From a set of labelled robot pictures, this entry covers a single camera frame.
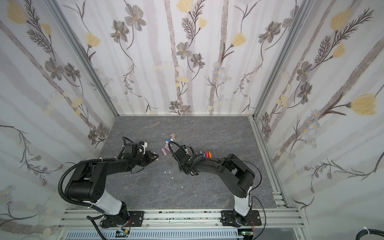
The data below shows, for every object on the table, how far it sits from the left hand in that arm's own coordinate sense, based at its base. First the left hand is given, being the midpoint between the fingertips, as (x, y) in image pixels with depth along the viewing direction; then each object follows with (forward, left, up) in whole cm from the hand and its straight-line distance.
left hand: (159, 154), depth 93 cm
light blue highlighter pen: (+2, -29, -4) cm, 29 cm away
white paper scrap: (-10, -4, -4) cm, 12 cm away
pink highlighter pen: (+2, -31, -4) cm, 31 cm away
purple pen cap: (+7, -4, -4) cm, 9 cm away
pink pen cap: (+4, -2, -3) cm, 5 cm away
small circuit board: (-41, +16, -6) cm, 44 cm away
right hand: (-5, -17, -1) cm, 17 cm away
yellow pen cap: (-1, +2, 0) cm, 3 cm away
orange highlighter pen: (+2, -33, -4) cm, 33 cm away
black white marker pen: (+3, -27, -3) cm, 27 cm away
